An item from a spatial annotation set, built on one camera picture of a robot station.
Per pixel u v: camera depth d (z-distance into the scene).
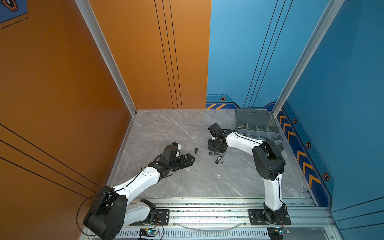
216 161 0.93
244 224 0.72
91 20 0.73
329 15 0.72
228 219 0.75
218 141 0.72
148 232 0.71
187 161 0.76
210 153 0.96
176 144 0.80
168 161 0.66
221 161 0.93
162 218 0.74
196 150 0.97
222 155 0.95
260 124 1.10
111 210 0.41
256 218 0.72
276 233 0.70
